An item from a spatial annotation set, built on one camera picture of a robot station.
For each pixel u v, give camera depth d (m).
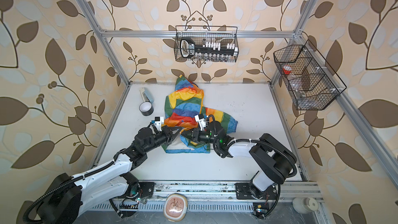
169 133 0.72
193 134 0.72
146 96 1.09
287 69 0.80
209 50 0.83
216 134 0.64
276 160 0.45
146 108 1.06
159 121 0.76
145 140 0.63
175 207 0.68
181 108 1.02
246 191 0.74
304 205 0.63
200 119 0.77
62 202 0.41
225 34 0.91
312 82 0.74
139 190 0.73
